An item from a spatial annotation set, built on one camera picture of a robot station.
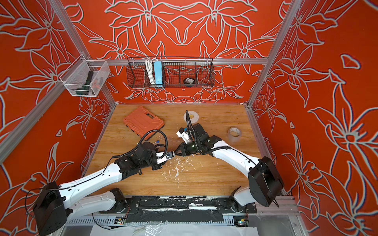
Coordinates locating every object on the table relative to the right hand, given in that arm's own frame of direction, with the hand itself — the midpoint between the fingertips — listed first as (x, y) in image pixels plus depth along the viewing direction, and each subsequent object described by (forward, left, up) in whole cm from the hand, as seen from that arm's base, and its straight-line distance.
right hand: (172, 154), depth 74 cm
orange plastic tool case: (+29, +25, -10) cm, 40 cm away
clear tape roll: (+23, -40, -16) cm, 49 cm away
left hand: (+3, +3, -5) cm, 6 cm away
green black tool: (+29, +51, +19) cm, 61 cm away
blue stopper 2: (-1, +3, +11) cm, 11 cm away
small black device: (+47, -7, +12) cm, 49 cm away
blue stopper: (+16, +13, -15) cm, 26 cm away
